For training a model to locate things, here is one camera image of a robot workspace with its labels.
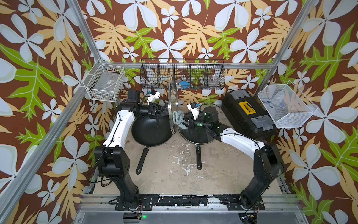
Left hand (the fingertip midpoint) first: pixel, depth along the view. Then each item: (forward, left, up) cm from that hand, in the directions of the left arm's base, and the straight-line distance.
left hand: (168, 112), depth 70 cm
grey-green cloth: (0, -5, -5) cm, 7 cm away
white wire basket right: (+11, -71, -7) cm, 72 cm away
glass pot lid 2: (+3, -19, -28) cm, 34 cm away
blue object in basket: (+32, -9, -7) cm, 34 cm away
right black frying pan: (-9, -18, -27) cm, 33 cm away
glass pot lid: (+39, 0, -30) cm, 49 cm away
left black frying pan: (+6, +16, -28) cm, 33 cm away
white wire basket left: (+24, +41, 0) cm, 47 cm away
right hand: (+2, -6, -10) cm, 11 cm away
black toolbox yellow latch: (+13, -51, -18) cm, 55 cm away
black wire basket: (+37, -14, -2) cm, 40 cm away
